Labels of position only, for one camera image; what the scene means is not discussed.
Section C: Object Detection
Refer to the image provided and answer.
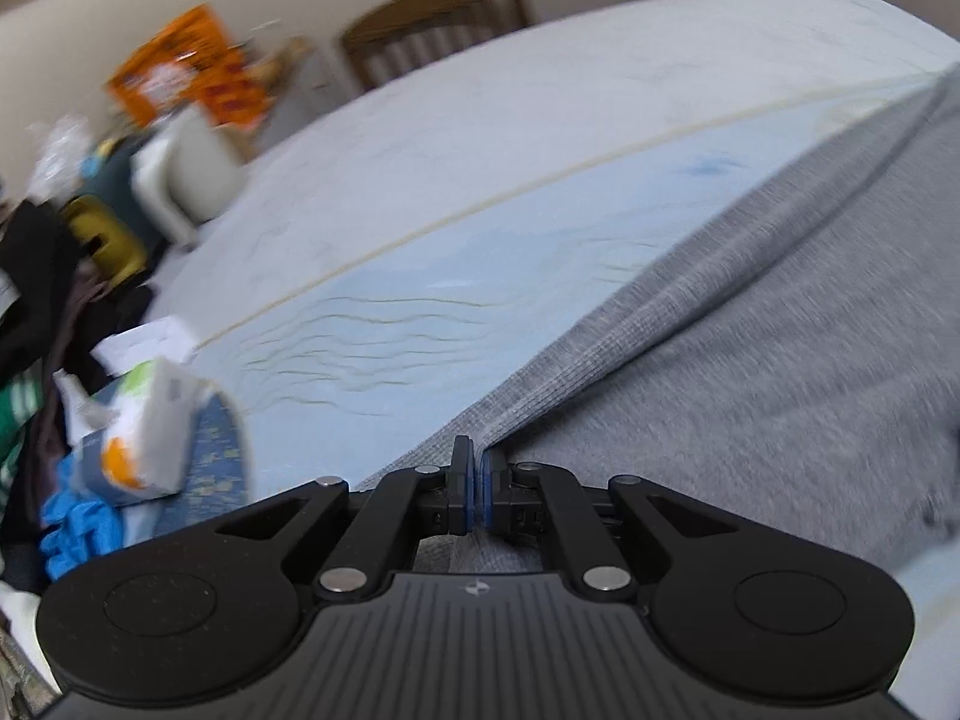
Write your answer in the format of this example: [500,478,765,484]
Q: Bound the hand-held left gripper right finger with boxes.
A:
[479,448,741,605]

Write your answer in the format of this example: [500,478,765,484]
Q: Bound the yellow stool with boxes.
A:
[63,194,148,290]

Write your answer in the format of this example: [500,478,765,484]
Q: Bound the grey ribbed garment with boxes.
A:
[352,78,960,580]

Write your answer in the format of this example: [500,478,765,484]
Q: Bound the crumpled white paper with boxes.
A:
[91,316,198,378]

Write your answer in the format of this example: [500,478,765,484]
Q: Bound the green striped cloth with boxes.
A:
[0,367,48,489]

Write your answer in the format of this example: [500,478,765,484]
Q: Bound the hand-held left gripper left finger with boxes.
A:
[214,435,478,606]

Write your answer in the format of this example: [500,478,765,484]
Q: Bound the white drawer cabinet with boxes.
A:
[262,37,362,160]

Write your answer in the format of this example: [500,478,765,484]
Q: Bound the teal container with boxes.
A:
[78,136,155,204]

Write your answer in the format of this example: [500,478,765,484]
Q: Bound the blue patterned cloth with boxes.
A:
[123,389,251,549]

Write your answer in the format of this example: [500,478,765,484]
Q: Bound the white plastic container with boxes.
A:
[130,103,253,248]

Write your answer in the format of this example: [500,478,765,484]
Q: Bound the blue rubber gloves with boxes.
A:
[40,490,123,581]

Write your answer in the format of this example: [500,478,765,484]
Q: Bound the dark clothes pile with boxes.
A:
[0,198,155,595]

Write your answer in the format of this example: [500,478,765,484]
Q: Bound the clear plastic bag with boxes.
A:
[29,115,99,200]

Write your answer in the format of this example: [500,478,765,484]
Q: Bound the orange printed box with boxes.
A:
[106,5,270,129]

